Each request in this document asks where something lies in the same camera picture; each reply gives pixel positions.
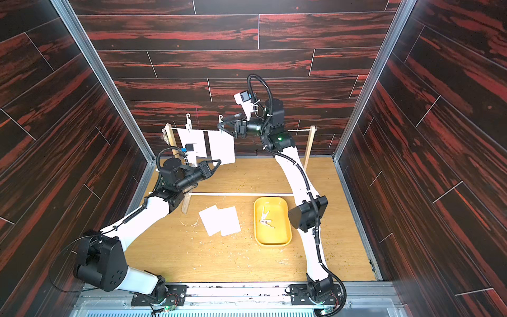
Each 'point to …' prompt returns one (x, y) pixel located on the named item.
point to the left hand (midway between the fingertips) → (222, 162)
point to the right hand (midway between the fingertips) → (223, 120)
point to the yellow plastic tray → (272, 222)
